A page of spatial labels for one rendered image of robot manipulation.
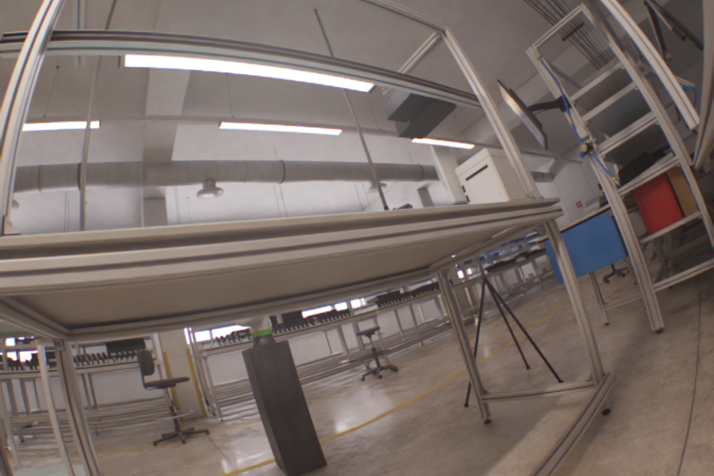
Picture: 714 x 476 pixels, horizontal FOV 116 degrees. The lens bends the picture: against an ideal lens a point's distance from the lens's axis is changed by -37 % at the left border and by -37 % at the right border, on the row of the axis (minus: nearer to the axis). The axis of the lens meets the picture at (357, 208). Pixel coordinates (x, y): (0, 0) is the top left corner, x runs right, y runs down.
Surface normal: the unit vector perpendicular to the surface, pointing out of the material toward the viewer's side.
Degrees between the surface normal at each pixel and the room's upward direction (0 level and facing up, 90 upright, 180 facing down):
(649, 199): 90
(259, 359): 90
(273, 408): 90
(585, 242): 90
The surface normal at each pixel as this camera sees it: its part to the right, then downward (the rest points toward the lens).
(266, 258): 0.51, -0.42
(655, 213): -0.81, 0.05
